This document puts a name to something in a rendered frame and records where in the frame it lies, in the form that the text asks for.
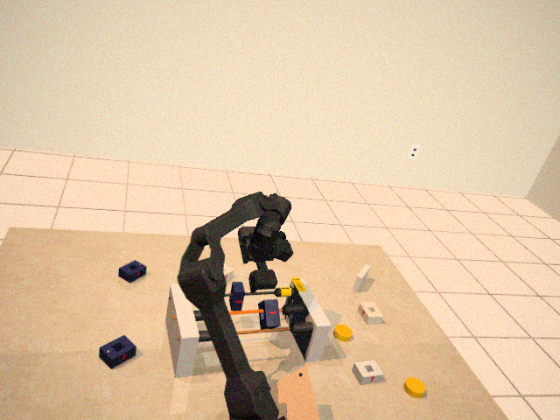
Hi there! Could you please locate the short orange and brown cylinder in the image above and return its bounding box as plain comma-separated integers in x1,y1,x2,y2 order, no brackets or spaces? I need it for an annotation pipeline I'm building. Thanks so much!
404,377,426,399
333,325,353,341

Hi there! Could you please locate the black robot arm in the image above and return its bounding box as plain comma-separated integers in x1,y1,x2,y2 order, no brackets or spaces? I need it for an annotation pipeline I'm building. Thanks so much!
177,192,293,420

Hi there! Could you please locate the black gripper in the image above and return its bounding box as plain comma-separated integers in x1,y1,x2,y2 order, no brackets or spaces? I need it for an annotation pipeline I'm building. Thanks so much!
237,226,278,292

